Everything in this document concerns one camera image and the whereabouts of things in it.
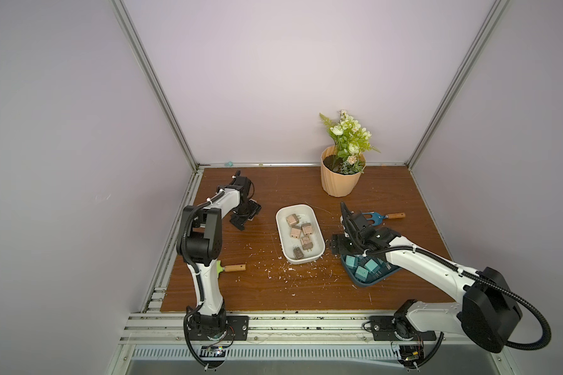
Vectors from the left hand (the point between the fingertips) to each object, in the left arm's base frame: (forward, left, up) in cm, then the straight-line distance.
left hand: (256, 214), depth 100 cm
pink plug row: (-9, -17, 0) cm, 19 cm away
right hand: (-16, -32, +7) cm, 37 cm away
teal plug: (-21, -38, +1) cm, 43 cm away
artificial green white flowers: (+16, -39, +27) cm, 50 cm away
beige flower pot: (+11, -34, +10) cm, 37 cm away
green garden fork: (-23, +6, -1) cm, 24 cm away
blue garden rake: (0, -54, -2) cm, 54 cm away
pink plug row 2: (-7, -22, +1) cm, 23 cm away
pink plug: (-3, -16, +1) cm, 16 cm away
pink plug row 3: (-19, -18, +3) cm, 26 cm away
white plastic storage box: (-1, -23, +2) cm, 23 cm away
